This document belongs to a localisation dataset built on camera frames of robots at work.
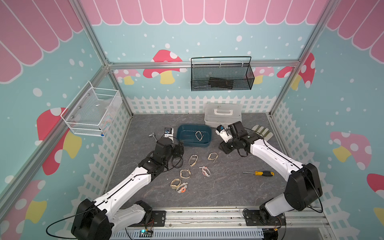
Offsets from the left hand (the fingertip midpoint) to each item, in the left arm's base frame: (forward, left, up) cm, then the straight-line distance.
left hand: (175, 142), depth 81 cm
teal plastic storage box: (+18, -10, -17) cm, 26 cm away
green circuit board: (-40, +13, -21) cm, 47 cm away
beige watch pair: (-1, -23, -17) cm, 29 cm away
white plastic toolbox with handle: (+29, -26, -7) cm, 40 cm away
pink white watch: (-9, -17, -16) cm, 25 cm away
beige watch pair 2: (+18, -13, -17) cm, 28 cm away
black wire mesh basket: (+42, -25, +17) cm, 52 cm away
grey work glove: (+23, -60, -17) cm, 66 cm away
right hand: (+2, -26, -5) cm, 27 cm away
